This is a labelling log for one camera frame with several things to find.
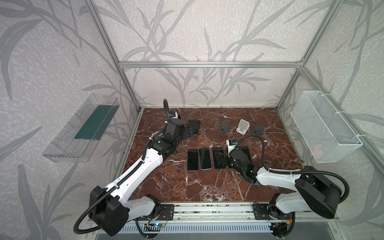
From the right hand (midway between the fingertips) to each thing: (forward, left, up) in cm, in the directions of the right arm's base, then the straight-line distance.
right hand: (221, 147), depth 87 cm
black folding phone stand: (+21, +17, -8) cm, 28 cm away
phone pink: (+3, -18, -10) cm, 20 cm away
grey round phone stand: (+20, -5, -8) cm, 22 cm away
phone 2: (-11, -2, +5) cm, 12 cm away
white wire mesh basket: (-8, -42, +25) cm, 50 cm away
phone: (-9, +2, +6) cm, 11 cm away
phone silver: (-18, +10, +26) cm, 33 cm away
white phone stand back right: (+18, -17, -5) cm, 26 cm away
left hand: (+6, +20, +16) cm, 26 cm away
